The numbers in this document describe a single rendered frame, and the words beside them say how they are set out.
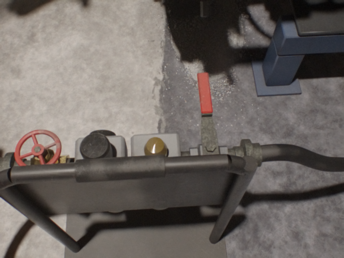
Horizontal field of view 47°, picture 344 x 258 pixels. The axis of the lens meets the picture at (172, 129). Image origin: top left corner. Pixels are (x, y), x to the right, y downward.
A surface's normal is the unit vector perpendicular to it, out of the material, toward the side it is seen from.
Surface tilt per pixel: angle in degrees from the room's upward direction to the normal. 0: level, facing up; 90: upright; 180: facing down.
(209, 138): 0
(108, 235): 0
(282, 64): 90
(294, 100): 0
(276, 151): 15
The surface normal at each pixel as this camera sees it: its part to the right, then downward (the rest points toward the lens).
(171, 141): 0.00, -0.45
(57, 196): 0.06, 0.89
